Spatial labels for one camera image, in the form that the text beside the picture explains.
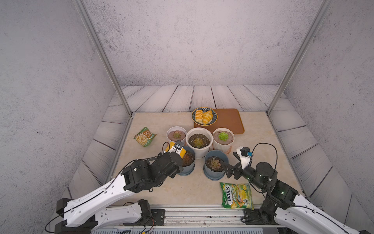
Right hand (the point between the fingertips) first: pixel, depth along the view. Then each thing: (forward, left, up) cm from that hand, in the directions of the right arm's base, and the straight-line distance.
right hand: (229, 158), depth 70 cm
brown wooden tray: (+45, -12, -21) cm, 50 cm away
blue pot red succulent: (+5, +20, -13) cm, 25 cm away
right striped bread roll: (+43, +7, -17) cm, 47 cm away
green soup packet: (+27, +52, -20) cm, 62 cm away
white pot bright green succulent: (+18, -1, -12) cm, 22 cm away
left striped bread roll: (+43, +13, -17) cm, 48 cm away
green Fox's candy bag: (-11, -6, -21) cm, 24 cm away
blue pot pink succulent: (+1, +6, -15) cm, 16 cm away
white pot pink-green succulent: (+22, +29, -10) cm, 38 cm away
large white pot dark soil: (+19, +13, -12) cm, 26 cm away
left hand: (-3, +24, +4) cm, 25 cm away
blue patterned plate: (+46, +1, -19) cm, 50 cm away
